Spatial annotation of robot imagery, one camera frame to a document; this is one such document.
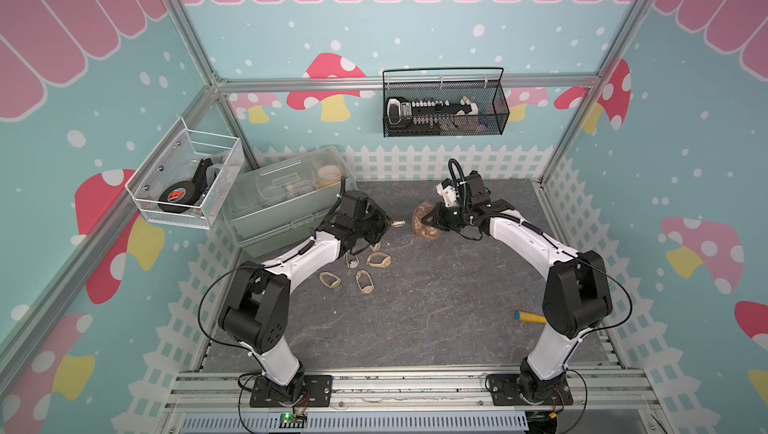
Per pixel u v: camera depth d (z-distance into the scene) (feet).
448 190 2.72
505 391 2.43
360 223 2.44
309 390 2.42
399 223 2.84
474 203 2.29
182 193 2.26
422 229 2.80
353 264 3.17
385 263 3.10
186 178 2.39
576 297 1.53
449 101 3.01
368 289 2.97
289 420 2.39
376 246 3.25
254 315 1.51
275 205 2.86
